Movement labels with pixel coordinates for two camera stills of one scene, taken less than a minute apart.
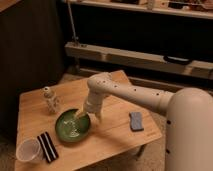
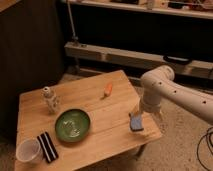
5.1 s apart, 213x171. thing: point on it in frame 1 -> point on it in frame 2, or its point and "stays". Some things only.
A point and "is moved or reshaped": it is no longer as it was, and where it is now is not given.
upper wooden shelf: [188, 8] stays
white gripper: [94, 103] -> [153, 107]
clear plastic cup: [28, 149] stays
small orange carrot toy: [81, 115] is moved or reshaped
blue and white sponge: [135, 121] stays
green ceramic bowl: [71, 127] stays
